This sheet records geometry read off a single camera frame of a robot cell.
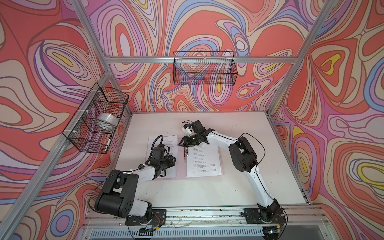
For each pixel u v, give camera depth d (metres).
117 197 0.43
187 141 0.89
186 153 0.95
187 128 0.93
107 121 0.73
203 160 0.91
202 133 0.83
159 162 0.72
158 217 0.73
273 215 0.64
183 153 0.97
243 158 0.61
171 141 1.02
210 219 0.74
